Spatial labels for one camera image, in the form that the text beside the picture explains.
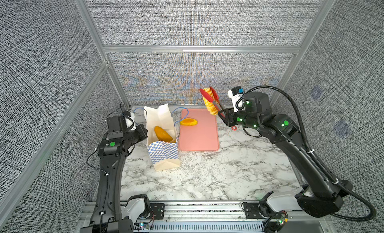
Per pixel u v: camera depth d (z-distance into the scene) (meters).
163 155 0.78
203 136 1.02
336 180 0.38
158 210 0.73
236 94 0.54
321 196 0.39
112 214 0.38
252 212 0.73
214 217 0.73
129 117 0.58
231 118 0.55
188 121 1.06
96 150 0.48
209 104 0.70
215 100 0.68
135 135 0.62
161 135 0.92
